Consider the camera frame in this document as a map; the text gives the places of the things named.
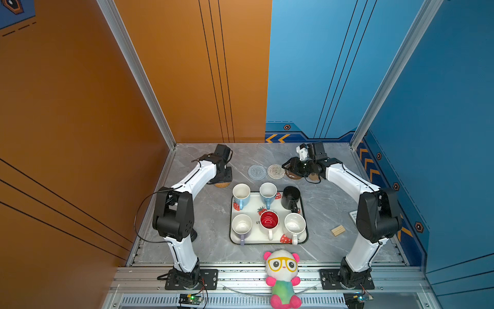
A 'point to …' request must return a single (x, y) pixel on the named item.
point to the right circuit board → (354, 300)
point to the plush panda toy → (282, 266)
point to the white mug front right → (294, 226)
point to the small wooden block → (338, 230)
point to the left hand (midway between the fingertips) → (225, 175)
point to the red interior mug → (269, 220)
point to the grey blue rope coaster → (256, 172)
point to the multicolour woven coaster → (275, 171)
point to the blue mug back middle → (267, 192)
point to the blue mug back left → (241, 194)
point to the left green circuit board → (188, 299)
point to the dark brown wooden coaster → (292, 176)
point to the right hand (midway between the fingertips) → (284, 167)
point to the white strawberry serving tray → (256, 224)
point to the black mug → (291, 195)
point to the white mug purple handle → (242, 224)
